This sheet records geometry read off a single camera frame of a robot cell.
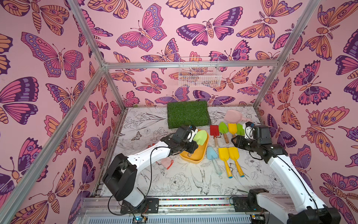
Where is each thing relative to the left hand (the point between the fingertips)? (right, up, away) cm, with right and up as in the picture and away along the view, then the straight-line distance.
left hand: (198, 145), depth 83 cm
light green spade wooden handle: (+2, +4, +3) cm, 5 cm away
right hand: (+19, +3, -4) cm, 20 cm away
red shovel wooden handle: (+15, +6, +21) cm, 27 cm away
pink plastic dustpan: (+33, +17, +30) cm, 48 cm away
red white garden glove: (-19, -12, +5) cm, 23 cm away
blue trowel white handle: (+11, -9, +10) cm, 17 cm away
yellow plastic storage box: (0, -9, +7) cm, 11 cm away
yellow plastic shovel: (+18, -7, +10) cm, 22 cm away
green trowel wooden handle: (+22, +8, +23) cm, 33 cm away
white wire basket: (+2, +48, +12) cm, 49 cm away
